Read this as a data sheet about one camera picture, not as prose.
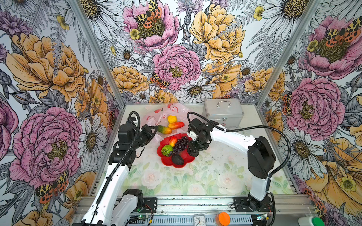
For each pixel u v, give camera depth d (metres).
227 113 0.99
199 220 0.69
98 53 0.89
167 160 0.87
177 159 0.85
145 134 0.65
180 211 0.73
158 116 0.97
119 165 0.48
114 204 0.45
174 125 1.03
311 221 0.63
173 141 0.94
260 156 0.48
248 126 0.54
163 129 1.01
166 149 0.88
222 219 0.63
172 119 1.05
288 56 0.91
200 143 0.73
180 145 0.92
